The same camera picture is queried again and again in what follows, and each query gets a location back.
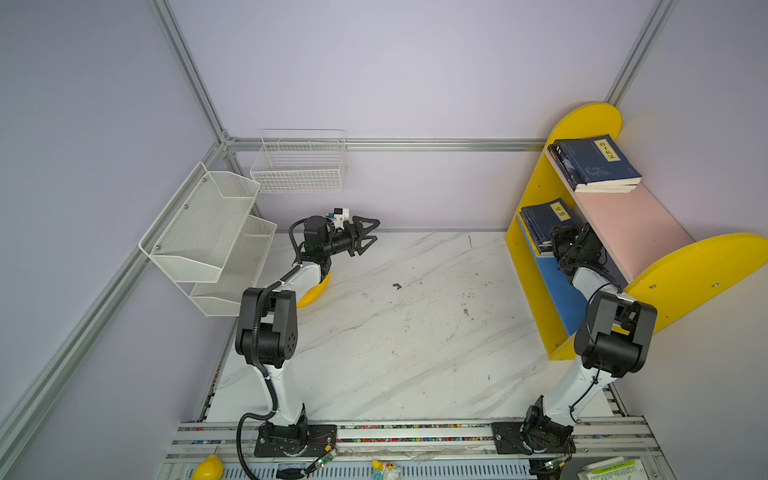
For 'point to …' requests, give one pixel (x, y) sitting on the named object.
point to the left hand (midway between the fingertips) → (378, 228)
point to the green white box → (617, 468)
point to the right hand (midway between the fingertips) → (552, 224)
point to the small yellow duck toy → (392, 472)
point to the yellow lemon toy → (211, 468)
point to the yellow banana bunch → (310, 296)
